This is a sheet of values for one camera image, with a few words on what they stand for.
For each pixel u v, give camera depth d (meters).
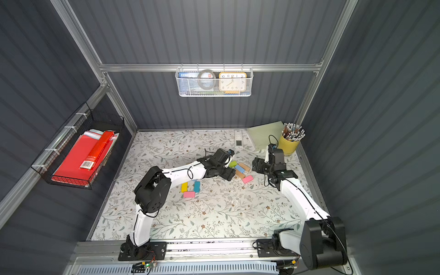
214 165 0.75
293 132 0.93
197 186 0.94
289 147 0.95
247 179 0.97
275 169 0.64
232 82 0.89
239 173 0.96
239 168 0.99
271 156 0.67
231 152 0.86
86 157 0.70
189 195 0.91
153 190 0.54
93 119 0.84
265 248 0.74
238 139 1.15
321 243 0.40
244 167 1.02
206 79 0.89
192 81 0.88
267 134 1.17
